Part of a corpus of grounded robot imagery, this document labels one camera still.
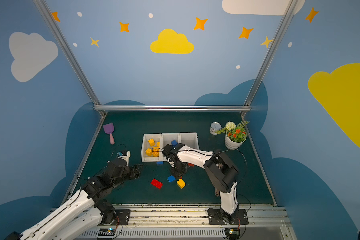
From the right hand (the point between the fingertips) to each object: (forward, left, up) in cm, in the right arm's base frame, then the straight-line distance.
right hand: (180, 173), depth 88 cm
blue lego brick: (-3, +5, 0) cm, 6 cm away
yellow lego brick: (+21, +21, +1) cm, 30 cm away
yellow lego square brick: (+13, +22, +2) cm, 25 cm away
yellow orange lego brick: (+11, +17, +2) cm, 20 cm away
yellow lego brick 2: (+16, +15, +6) cm, 23 cm away
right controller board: (-27, -28, -5) cm, 39 cm away
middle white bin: (+24, +12, 0) cm, 27 cm away
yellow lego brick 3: (-6, -1, 0) cm, 6 cm away
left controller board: (-30, +35, -4) cm, 46 cm away
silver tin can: (+36, -23, +3) cm, 43 cm away
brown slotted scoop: (-10, -21, -1) cm, 23 cm away
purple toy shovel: (+33, +57, -1) cm, 66 cm away
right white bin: (+26, -5, -1) cm, 26 cm away
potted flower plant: (+21, -32, +14) cm, 41 cm away
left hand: (-1, +23, +11) cm, 25 cm away
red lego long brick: (-7, +13, 0) cm, 15 cm away
